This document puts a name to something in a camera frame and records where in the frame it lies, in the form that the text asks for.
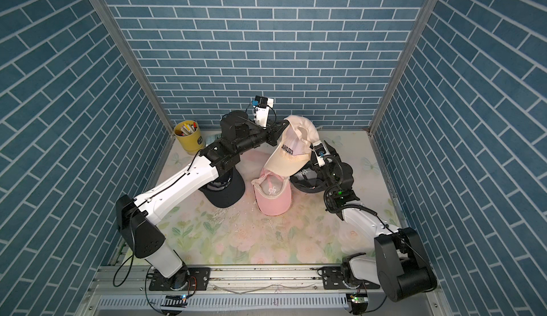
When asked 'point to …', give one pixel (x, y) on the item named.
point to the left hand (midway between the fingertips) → (294, 124)
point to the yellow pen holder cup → (188, 134)
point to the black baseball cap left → (226, 190)
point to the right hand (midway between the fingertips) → (323, 145)
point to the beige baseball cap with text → (293, 149)
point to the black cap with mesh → (310, 180)
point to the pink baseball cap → (273, 193)
